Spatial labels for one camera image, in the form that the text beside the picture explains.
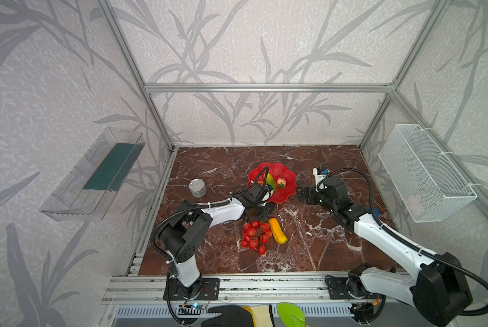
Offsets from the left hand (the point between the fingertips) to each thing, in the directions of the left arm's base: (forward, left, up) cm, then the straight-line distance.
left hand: (268, 205), depth 92 cm
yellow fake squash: (-12, -3, -1) cm, 12 cm away
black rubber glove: (-41, +14, -2) cm, 43 cm away
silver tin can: (+8, +34, +1) cm, 35 cm away
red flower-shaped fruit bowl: (+21, -4, -1) cm, 21 cm away
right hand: (+4, -15, +13) cm, 20 cm away
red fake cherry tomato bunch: (-15, +6, +4) cm, 17 cm away
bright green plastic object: (-40, -6, 0) cm, 41 cm away
